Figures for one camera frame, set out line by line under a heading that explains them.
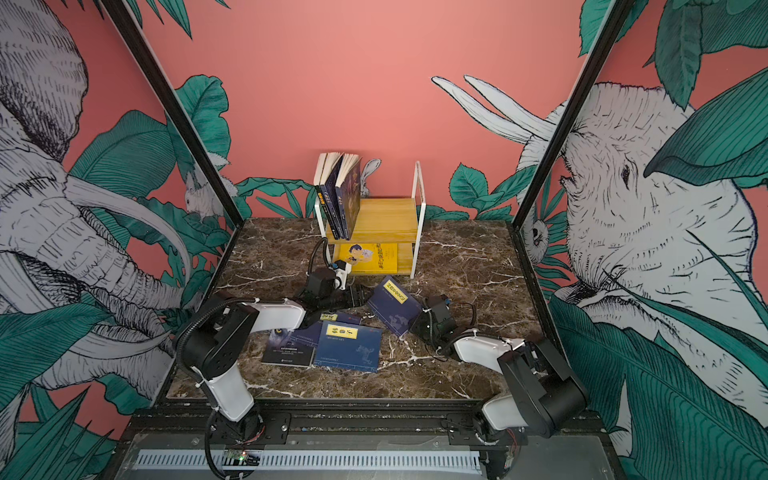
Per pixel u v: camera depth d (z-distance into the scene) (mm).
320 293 749
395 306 959
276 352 859
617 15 695
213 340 484
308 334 881
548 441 727
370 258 1039
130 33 716
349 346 867
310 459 701
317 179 744
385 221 954
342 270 874
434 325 701
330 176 747
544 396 430
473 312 953
